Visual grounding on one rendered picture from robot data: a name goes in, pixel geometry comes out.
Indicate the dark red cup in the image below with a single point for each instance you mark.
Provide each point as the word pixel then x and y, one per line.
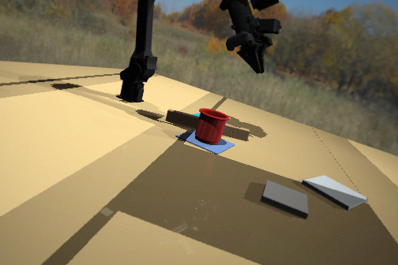
pixel 210 126

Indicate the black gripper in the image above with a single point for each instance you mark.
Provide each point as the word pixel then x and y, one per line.
pixel 252 47

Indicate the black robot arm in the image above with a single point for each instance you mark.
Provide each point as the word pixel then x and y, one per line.
pixel 143 64

